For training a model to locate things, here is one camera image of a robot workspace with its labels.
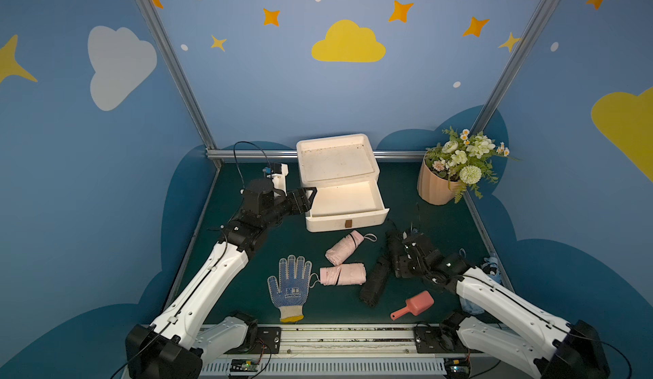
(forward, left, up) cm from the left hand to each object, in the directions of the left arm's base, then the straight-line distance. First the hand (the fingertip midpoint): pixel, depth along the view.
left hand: (308, 187), depth 73 cm
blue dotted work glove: (-21, +6, -30) cm, 37 cm away
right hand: (-11, -33, -23) cm, 42 cm away
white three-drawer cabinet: (+13, -12, -7) cm, 19 cm away
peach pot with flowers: (+15, -49, -2) cm, 51 cm away
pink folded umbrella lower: (-15, -13, -27) cm, 34 cm away
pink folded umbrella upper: (-6, -11, -28) cm, 30 cm away
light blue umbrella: (-12, -62, -25) cm, 68 cm away
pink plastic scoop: (-24, -35, -28) cm, 51 cm away
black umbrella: (-19, -21, -28) cm, 40 cm away
